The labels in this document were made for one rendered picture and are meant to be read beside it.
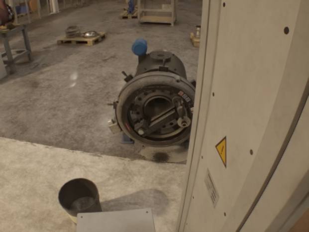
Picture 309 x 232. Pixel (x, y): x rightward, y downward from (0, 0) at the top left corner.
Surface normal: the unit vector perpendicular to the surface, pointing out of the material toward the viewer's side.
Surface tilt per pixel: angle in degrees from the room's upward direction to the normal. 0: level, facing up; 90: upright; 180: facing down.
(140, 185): 0
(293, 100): 90
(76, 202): 0
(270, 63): 90
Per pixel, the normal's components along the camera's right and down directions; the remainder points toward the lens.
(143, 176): 0.00, -0.81
